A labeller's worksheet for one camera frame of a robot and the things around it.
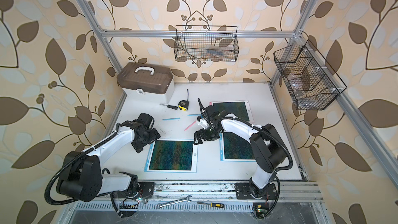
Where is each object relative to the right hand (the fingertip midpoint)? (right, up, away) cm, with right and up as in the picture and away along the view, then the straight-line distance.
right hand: (201, 141), depth 85 cm
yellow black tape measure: (-12, +19, +20) cm, 30 cm away
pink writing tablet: (+27, +16, +20) cm, 37 cm away
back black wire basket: (+3, +59, +11) cm, 60 cm away
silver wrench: (-19, -26, -14) cm, 35 cm away
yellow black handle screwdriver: (+5, -25, -15) cm, 30 cm away
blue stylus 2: (-6, +13, +19) cm, 24 cm away
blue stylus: (-21, +10, +17) cm, 28 cm away
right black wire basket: (+54, +31, -12) cm, 63 cm away
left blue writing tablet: (-16, -8, 0) cm, 18 cm away
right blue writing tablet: (+18, -5, +3) cm, 19 cm away
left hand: (-29, 0, +2) cm, 29 cm away
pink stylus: (-7, +6, +14) cm, 17 cm away
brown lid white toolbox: (-33, +33, +7) cm, 48 cm away
